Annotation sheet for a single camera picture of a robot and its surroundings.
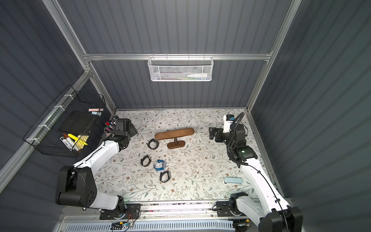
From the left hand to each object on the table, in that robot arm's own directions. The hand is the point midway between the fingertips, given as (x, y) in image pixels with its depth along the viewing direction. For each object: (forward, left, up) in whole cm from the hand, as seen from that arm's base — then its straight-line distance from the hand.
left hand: (130, 129), depth 89 cm
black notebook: (-6, +21, +14) cm, 26 cm away
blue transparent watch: (-17, -18, -16) cm, 29 cm away
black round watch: (-24, -22, -15) cm, 36 cm away
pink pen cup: (+3, +16, -4) cm, 17 cm away
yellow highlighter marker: (-15, +18, +12) cm, 26 cm away
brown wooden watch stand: (-2, -28, -15) cm, 31 cm away
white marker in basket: (-18, +21, +13) cm, 31 cm away
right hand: (-7, -52, +9) cm, 53 cm away
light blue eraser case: (-27, -65, -14) cm, 72 cm away
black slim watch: (-13, -7, -14) cm, 21 cm away
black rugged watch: (-2, -15, -12) cm, 19 cm away
